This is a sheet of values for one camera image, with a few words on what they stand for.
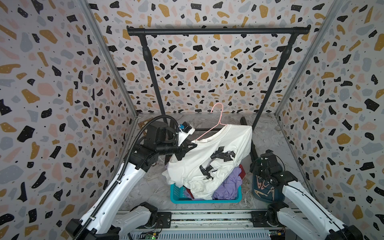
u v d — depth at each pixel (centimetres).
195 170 75
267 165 65
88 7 70
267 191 82
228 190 75
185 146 57
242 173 82
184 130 54
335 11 72
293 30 54
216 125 64
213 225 73
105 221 37
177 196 79
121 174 42
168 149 55
